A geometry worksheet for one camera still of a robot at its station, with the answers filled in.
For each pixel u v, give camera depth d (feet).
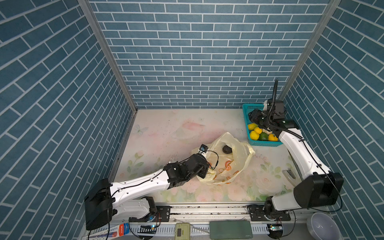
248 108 3.68
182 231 2.23
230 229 2.30
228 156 3.07
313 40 2.70
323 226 2.31
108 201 1.32
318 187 1.36
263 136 3.20
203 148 2.18
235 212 2.51
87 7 2.28
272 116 2.00
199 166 1.86
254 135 3.25
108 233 2.22
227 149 3.06
